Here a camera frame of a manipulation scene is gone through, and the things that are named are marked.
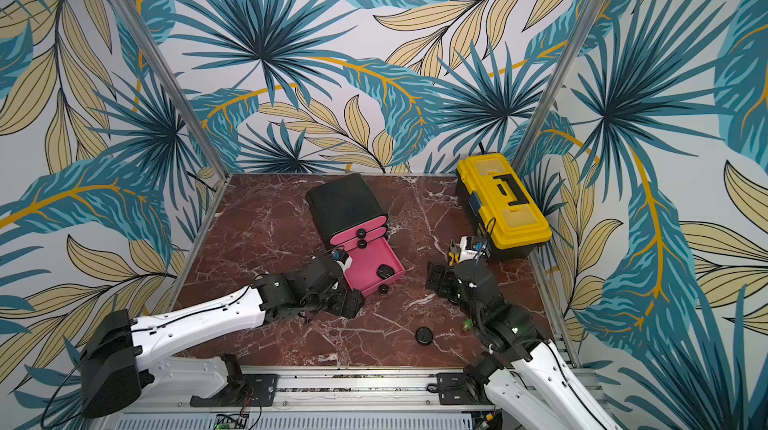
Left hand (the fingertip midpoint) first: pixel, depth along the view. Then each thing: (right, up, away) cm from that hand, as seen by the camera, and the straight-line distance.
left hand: (349, 301), depth 77 cm
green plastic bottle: (+32, -8, +5) cm, 33 cm away
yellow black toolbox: (+44, +24, +11) cm, 51 cm away
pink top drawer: (+2, +18, +8) cm, 20 cm away
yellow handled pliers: (+32, +9, +19) cm, 38 cm away
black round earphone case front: (+20, -10, +4) cm, 23 cm away
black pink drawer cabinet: (-2, +22, +15) cm, 27 cm away
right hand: (+24, +10, -5) cm, 26 cm away
